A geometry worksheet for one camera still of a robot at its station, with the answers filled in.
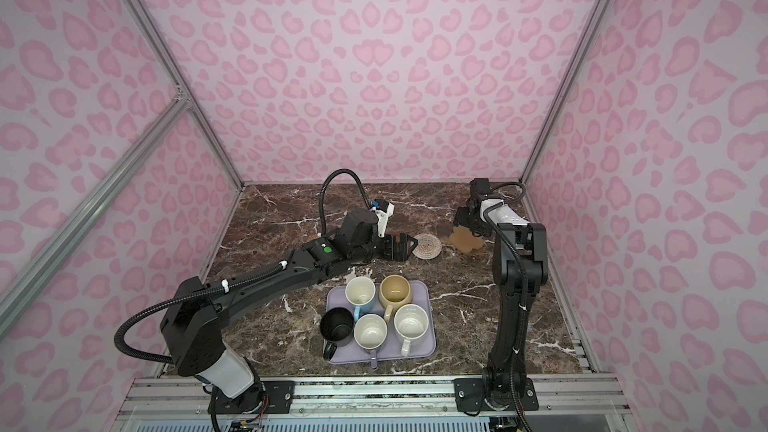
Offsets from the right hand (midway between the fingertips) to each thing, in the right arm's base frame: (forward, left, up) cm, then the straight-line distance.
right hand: (470, 221), depth 104 cm
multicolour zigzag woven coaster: (-9, +15, -2) cm, 17 cm away
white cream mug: (-35, +21, -1) cm, 41 cm away
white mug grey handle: (-38, +32, -1) cm, 49 cm away
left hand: (-20, +22, +19) cm, 35 cm away
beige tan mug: (-25, +25, -1) cm, 36 cm away
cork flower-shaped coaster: (-5, +2, -4) cm, 7 cm away
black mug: (-36, +41, +1) cm, 55 cm away
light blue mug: (-27, +36, +1) cm, 45 cm away
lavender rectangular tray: (-42, +37, -2) cm, 57 cm away
